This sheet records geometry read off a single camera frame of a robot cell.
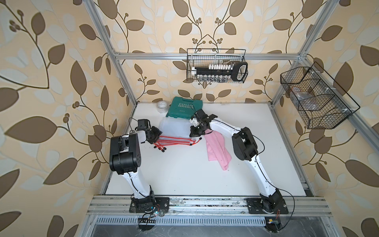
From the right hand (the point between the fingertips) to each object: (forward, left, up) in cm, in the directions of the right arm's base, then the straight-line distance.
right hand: (191, 135), depth 102 cm
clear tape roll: (+27, +23, +1) cm, 36 cm away
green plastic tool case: (+22, +5, +5) cm, 23 cm away
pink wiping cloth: (-12, -17, 0) cm, 21 cm away
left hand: (+1, +22, +4) cm, 22 cm away
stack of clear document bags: (+3, +11, +1) cm, 12 cm away
